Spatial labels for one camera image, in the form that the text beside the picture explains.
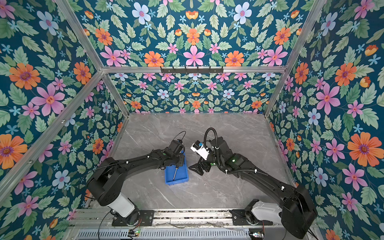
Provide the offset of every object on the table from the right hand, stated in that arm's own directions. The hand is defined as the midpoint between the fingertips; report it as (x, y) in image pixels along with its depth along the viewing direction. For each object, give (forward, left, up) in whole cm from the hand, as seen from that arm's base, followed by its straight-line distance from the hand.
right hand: (194, 158), depth 74 cm
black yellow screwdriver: (+2, +12, -16) cm, 20 cm away
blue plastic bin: (-2, +8, -18) cm, 20 cm away
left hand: (+8, +7, -13) cm, 17 cm away
